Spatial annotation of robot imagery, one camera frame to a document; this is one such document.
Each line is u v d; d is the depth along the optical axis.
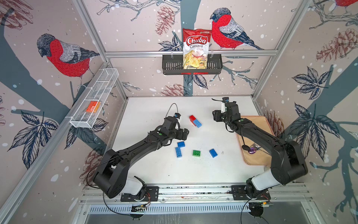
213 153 0.86
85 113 0.71
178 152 0.88
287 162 0.44
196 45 0.85
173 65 0.95
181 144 0.90
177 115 0.76
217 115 0.80
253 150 0.87
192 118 1.03
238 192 0.73
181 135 0.76
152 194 0.73
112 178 0.42
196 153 0.88
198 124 0.99
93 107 0.71
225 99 0.78
